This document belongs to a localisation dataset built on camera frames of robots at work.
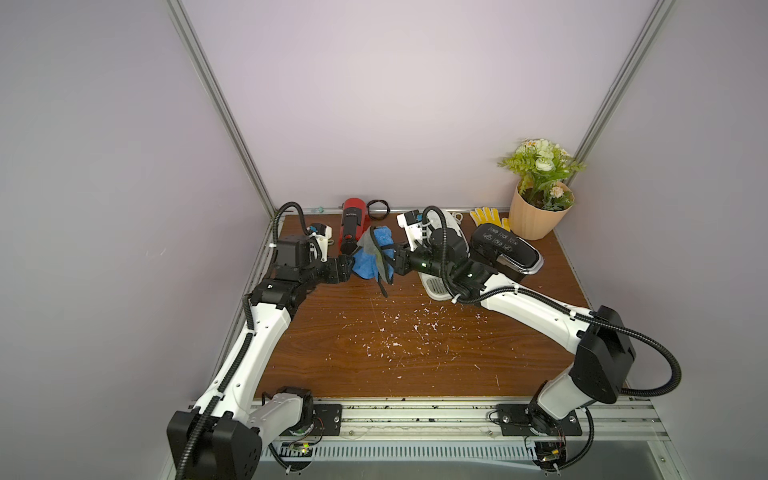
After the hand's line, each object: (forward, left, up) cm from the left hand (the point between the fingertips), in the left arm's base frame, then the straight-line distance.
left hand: (347, 257), depth 77 cm
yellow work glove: (+40, -50, -25) cm, 69 cm away
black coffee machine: (+3, -44, -2) cm, 44 cm away
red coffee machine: (+18, 0, -5) cm, 18 cm away
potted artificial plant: (+34, -65, -8) cm, 74 cm away
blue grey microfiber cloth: (-4, -8, +5) cm, 10 cm away
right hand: (-2, -8, +6) cm, 11 cm away
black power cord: (+45, -3, -21) cm, 50 cm away
